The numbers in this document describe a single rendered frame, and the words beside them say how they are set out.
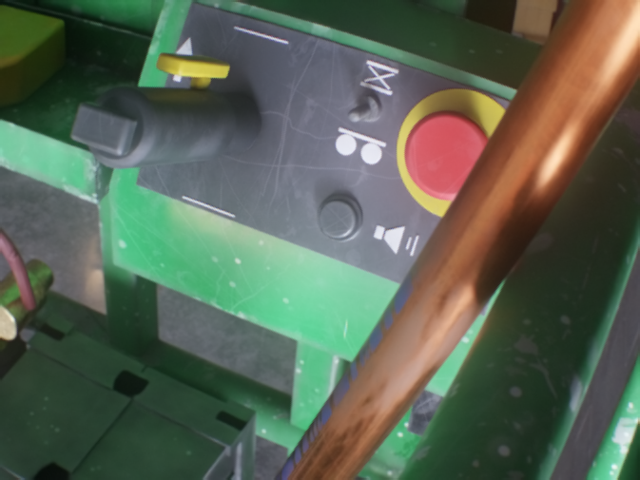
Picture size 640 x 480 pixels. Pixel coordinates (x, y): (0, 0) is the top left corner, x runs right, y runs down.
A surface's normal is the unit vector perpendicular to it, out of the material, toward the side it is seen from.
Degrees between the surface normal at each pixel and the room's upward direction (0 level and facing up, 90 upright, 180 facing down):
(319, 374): 90
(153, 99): 45
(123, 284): 90
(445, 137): 58
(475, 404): 27
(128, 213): 90
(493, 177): 81
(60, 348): 0
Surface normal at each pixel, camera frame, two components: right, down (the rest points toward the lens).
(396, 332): -0.77, 0.29
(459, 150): -0.33, 0.11
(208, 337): 0.07, -0.73
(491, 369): -0.35, -0.81
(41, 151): -0.44, 0.59
